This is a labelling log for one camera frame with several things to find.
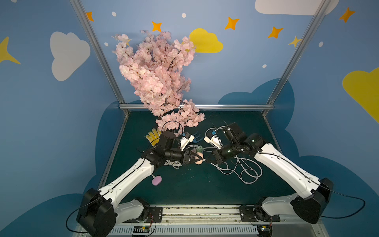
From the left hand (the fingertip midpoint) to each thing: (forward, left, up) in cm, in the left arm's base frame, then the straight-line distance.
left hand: (200, 156), depth 72 cm
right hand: (-2, -5, +1) cm, 5 cm away
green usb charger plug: (+13, -1, -16) cm, 20 cm away
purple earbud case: (-6, +24, -21) cm, 32 cm away
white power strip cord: (+1, -32, -21) cm, 38 cm away
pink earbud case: (-3, 0, 0) cm, 3 cm away
